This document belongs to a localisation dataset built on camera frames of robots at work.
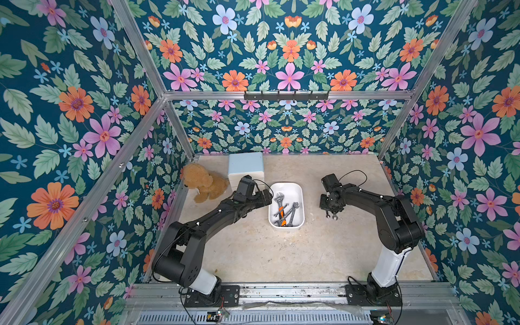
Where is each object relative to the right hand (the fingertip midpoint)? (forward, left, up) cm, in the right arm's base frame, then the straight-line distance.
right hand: (325, 204), depth 98 cm
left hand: (-2, +28, +10) cm, 30 cm away
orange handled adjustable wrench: (+3, +23, +1) cm, 23 cm away
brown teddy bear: (+1, +55, +14) cm, 56 cm away
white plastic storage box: (-4, +19, 0) cm, 19 cm away
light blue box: (+11, +41, +16) cm, 46 cm away
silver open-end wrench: (-2, +15, +1) cm, 15 cm away
